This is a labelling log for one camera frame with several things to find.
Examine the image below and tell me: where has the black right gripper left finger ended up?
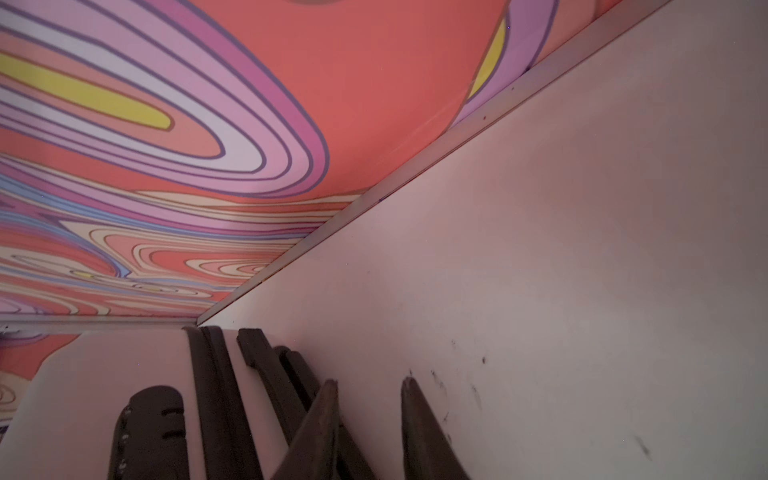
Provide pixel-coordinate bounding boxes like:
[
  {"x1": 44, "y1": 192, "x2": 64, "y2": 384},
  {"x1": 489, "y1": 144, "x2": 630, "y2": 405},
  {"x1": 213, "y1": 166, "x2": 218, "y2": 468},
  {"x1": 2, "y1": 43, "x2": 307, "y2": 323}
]
[{"x1": 272, "y1": 380, "x2": 340, "y2": 480}]

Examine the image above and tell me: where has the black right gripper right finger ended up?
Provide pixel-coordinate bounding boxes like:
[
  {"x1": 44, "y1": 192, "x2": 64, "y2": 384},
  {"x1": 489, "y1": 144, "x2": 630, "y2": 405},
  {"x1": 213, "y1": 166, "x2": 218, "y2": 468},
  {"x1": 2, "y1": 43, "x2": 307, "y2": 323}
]
[{"x1": 401, "y1": 376, "x2": 470, "y2": 480}]

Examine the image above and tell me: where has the black suitcase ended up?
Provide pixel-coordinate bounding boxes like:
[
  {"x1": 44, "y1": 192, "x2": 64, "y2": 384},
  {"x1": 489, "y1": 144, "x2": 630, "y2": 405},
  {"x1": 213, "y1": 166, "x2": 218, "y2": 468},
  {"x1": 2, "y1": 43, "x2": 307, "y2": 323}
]
[{"x1": 0, "y1": 325, "x2": 379, "y2": 480}]

